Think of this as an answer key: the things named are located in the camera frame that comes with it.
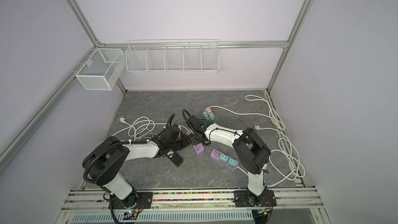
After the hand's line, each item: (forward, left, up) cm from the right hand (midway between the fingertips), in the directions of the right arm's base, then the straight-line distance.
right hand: (195, 139), depth 91 cm
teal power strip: (+17, -6, 0) cm, 18 cm away
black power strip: (-12, +10, -1) cm, 15 cm away
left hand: (-2, +2, 0) cm, 3 cm away
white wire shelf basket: (+43, +11, +29) cm, 53 cm away
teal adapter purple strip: (-15, -20, +3) cm, 25 cm away
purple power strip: (-5, -2, -1) cm, 5 cm away
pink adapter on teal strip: (+18, -8, +5) cm, 20 cm away
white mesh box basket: (+40, +64, +20) cm, 78 cm away
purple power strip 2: (-9, -12, -1) cm, 15 cm away
